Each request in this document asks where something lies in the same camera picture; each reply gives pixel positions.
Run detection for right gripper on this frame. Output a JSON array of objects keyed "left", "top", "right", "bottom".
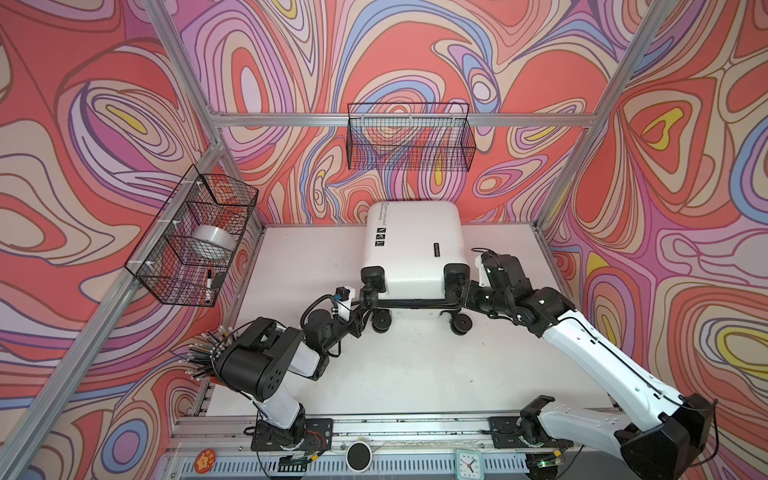
[{"left": 447, "top": 278, "right": 511, "bottom": 316}]

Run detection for black white suitcase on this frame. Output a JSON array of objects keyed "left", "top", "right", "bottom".
[{"left": 360, "top": 201, "right": 473, "bottom": 336}]

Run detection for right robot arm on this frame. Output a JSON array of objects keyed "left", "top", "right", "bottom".
[{"left": 460, "top": 279, "right": 715, "bottom": 479}]

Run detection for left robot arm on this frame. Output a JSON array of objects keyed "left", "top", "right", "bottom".
[{"left": 210, "top": 304, "right": 370, "bottom": 450}]

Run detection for black marker pen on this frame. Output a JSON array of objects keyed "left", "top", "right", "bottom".
[{"left": 205, "top": 269, "right": 214, "bottom": 305}]

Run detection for red pencil cup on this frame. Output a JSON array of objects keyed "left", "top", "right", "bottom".
[{"left": 179, "top": 326, "right": 237, "bottom": 383}]

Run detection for silver tape roll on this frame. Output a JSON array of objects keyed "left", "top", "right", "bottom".
[{"left": 190, "top": 225, "right": 236, "bottom": 262}]

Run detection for small teal clock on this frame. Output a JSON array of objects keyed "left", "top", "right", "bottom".
[{"left": 455, "top": 450, "right": 485, "bottom": 480}]

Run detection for red round sticker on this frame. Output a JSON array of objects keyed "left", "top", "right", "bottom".
[{"left": 193, "top": 448, "right": 217, "bottom": 475}]

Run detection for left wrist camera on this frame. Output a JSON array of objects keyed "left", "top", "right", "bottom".
[{"left": 333, "top": 286, "right": 356, "bottom": 324}]

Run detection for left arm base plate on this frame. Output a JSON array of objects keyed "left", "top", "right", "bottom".
[{"left": 244, "top": 417, "right": 334, "bottom": 453}]

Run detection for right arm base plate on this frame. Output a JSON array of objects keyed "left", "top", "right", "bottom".
[{"left": 484, "top": 416, "right": 574, "bottom": 450}]

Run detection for black wire basket left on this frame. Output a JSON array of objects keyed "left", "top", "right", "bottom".
[{"left": 124, "top": 166, "right": 259, "bottom": 307}]

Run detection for black wire basket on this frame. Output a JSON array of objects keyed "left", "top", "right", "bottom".
[
  {"left": 346, "top": 100, "right": 476, "bottom": 172},
  {"left": 124, "top": 166, "right": 259, "bottom": 307}
]

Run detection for black wire basket back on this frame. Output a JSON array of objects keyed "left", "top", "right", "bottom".
[{"left": 346, "top": 100, "right": 476, "bottom": 172}]

